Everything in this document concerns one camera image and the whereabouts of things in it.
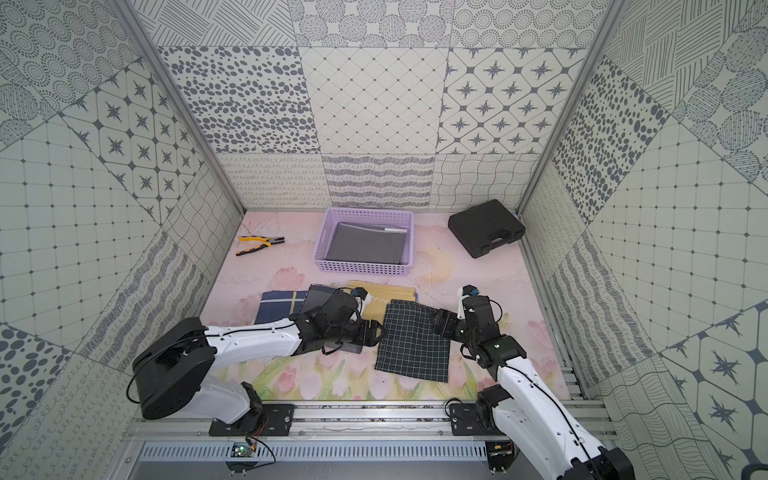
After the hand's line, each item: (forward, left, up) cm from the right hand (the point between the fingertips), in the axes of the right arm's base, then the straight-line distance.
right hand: (442, 322), depth 83 cm
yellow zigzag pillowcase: (+12, +18, -6) cm, 23 cm away
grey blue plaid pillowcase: (+7, +49, -5) cm, 50 cm away
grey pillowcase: (+34, +30, -5) cm, 45 cm away
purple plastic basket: (+43, +18, -2) cm, 47 cm away
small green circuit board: (-30, +50, -8) cm, 59 cm away
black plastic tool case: (+39, -17, -3) cm, 43 cm away
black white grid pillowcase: (-4, +9, -7) cm, 12 cm away
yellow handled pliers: (+33, +61, -5) cm, 70 cm away
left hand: (-1, +17, 0) cm, 17 cm away
